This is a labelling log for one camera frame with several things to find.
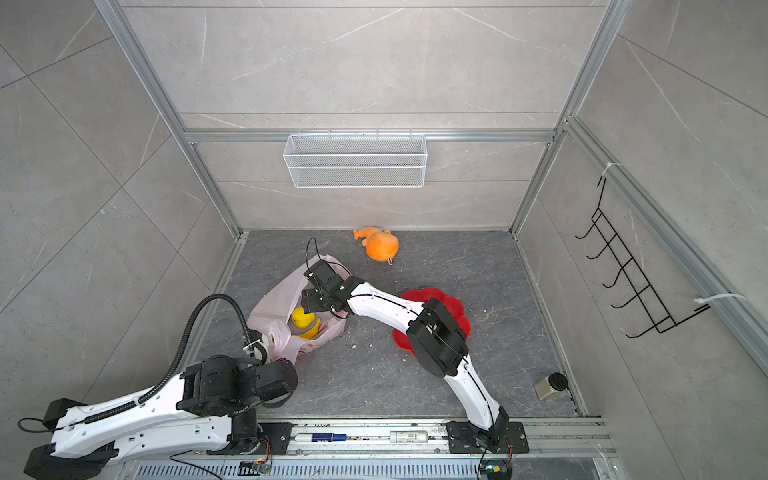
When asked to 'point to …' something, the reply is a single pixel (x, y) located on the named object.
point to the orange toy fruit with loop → (381, 246)
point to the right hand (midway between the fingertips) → (311, 300)
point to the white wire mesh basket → (356, 160)
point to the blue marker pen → (328, 437)
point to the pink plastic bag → (270, 315)
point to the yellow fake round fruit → (302, 320)
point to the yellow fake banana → (310, 335)
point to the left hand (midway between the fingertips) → (296, 371)
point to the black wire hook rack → (661, 320)
